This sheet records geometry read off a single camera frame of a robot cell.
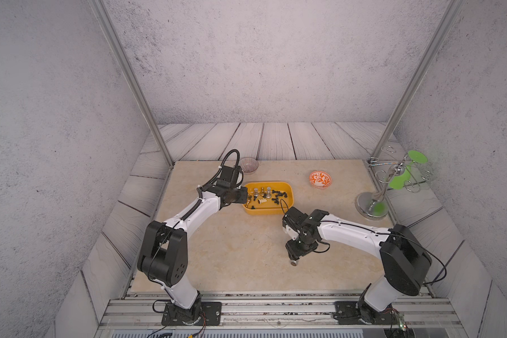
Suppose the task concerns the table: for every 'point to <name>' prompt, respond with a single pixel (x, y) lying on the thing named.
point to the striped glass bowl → (249, 165)
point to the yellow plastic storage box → (276, 205)
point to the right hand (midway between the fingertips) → (296, 254)
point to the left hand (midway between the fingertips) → (247, 193)
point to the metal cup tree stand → (374, 205)
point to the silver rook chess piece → (294, 263)
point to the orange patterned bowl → (320, 179)
